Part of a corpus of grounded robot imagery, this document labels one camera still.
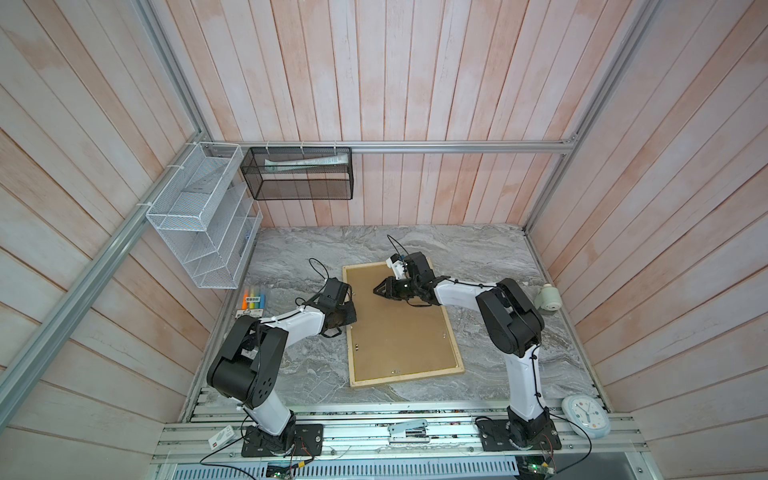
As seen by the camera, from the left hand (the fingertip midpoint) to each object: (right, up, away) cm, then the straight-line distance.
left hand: (351, 318), depth 95 cm
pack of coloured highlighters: (-33, +4, +4) cm, 34 cm away
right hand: (+8, +9, +2) cm, 12 cm away
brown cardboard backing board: (+13, -4, -5) cm, 14 cm away
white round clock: (+63, -20, -20) cm, 69 cm away
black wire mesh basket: (-16, +46, -4) cm, 49 cm away
